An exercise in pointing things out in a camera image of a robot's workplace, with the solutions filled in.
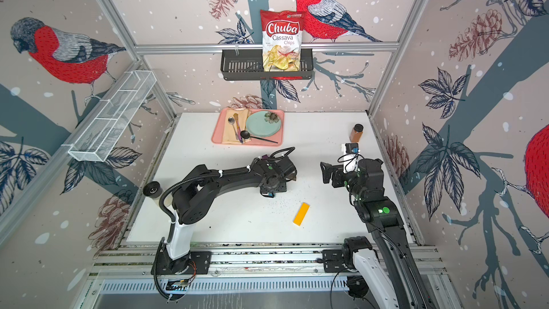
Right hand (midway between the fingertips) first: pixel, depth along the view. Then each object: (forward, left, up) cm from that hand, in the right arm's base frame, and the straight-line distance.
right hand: (333, 159), depth 74 cm
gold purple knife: (+31, +43, -23) cm, 58 cm away
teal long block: (-8, +22, -12) cm, 27 cm away
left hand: (0, +18, -22) cm, 28 cm away
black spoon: (+28, +39, -22) cm, 53 cm away
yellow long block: (-11, +10, -24) cm, 28 cm away
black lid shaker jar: (-8, +68, -11) cm, 69 cm away
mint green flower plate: (+40, +33, -24) cm, 57 cm away
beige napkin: (+38, +47, -22) cm, 64 cm away
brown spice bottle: (+26, -17, -16) cm, 35 cm away
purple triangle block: (+15, +28, -21) cm, 38 cm away
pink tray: (+32, +55, -22) cm, 67 cm away
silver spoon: (+39, +49, -22) cm, 66 cm away
